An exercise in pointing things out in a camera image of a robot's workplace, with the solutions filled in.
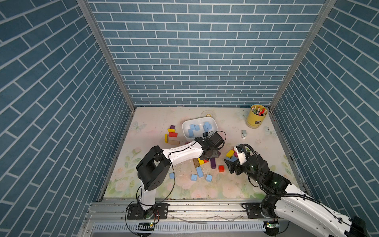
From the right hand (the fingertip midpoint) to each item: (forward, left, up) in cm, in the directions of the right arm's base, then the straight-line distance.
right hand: (233, 156), depth 78 cm
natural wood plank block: (+15, +36, -13) cm, 41 cm away
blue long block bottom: (-4, +18, -14) cm, 23 cm away
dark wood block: (+2, +20, -14) cm, 24 cm away
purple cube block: (+26, +40, -12) cm, 49 cm away
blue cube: (-8, +20, -12) cm, 25 cm away
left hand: (+4, +8, -8) cm, 12 cm away
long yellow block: (+17, +42, -13) cm, 47 cm away
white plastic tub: (+27, +23, -12) cm, 37 cm away
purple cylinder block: (+2, +10, -12) cm, 16 cm away
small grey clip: (+24, -12, -12) cm, 30 cm away
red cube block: (-2, +5, -12) cm, 13 cm away
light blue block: (+28, +14, -11) cm, 33 cm away
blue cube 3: (-7, +34, -17) cm, 38 cm away
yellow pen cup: (+33, -19, -1) cm, 38 cm away
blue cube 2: (-8, +12, -12) cm, 19 cm away
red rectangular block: (+21, +38, -13) cm, 45 cm away
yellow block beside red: (+2, +17, -14) cm, 22 cm away
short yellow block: (+24, +40, -13) cm, 48 cm away
